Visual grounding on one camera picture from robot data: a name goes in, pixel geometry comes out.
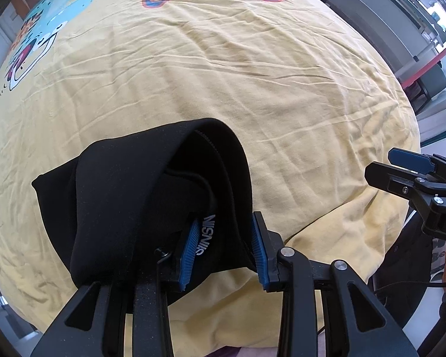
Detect black pants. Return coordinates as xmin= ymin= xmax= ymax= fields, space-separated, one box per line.
xmin=32 ymin=118 xmax=252 ymax=286

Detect yellow dinosaur bed cover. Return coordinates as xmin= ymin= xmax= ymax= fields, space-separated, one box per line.
xmin=0 ymin=0 xmax=420 ymax=330

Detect black cable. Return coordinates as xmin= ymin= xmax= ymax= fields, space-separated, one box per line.
xmin=374 ymin=280 xmax=446 ymax=293

